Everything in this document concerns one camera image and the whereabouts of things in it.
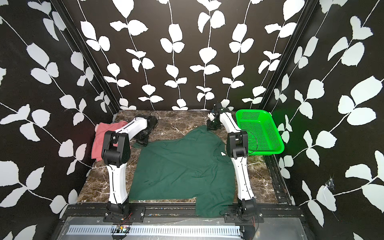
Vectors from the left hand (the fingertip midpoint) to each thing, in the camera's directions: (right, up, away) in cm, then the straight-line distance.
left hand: (135, 141), depth 94 cm
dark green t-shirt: (+40, -15, -2) cm, 43 cm away
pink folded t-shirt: (-26, +8, +6) cm, 28 cm away
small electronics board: (+3, -40, -24) cm, 46 cm away
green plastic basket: (+86, +2, +7) cm, 86 cm away
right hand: (+47, +10, +14) cm, 50 cm away
